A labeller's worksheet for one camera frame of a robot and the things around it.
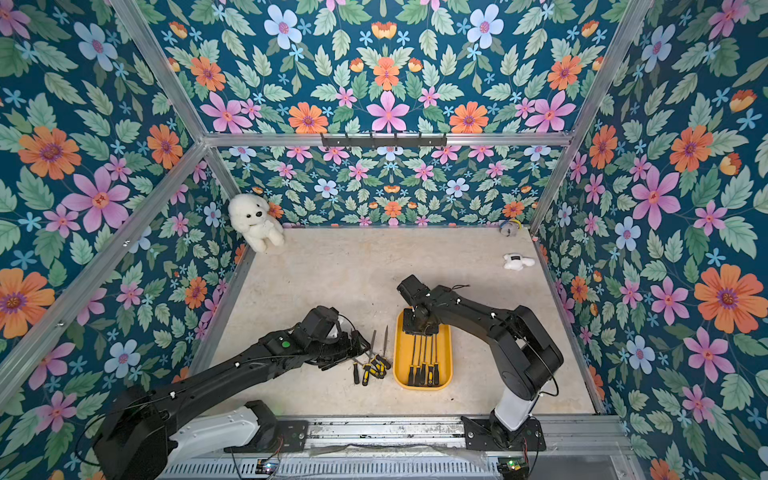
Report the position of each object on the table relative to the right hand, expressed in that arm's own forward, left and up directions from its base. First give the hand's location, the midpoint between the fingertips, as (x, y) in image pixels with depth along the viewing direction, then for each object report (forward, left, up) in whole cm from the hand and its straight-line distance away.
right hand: (411, 328), depth 89 cm
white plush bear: (+33, +57, +16) cm, 68 cm away
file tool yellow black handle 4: (-11, 0, -3) cm, 11 cm away
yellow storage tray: (-9, -3, -3) cm, 10 cm away
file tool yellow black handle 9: (-13, +10, -2) cm, 16 cm away
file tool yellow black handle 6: (-11, +12, -2) cm, 17 cm away
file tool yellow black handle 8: (-11, +8, 0) cm, 14 cm away
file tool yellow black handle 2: (-10, -7, -2) cm, 13 cm away
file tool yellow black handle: (-8, -5, -3) cm, 10 cm away
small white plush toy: (+27, -37, +1) cm, 46 cm away
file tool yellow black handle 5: (-13, +15, -3) cm, 20 cm away
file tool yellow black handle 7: (-10, +8, -1) cm, 13 cm away
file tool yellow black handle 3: (-10, -4, -2) cm, 11 cm away
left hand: (-10, +12, +6) cm, 17 cm away
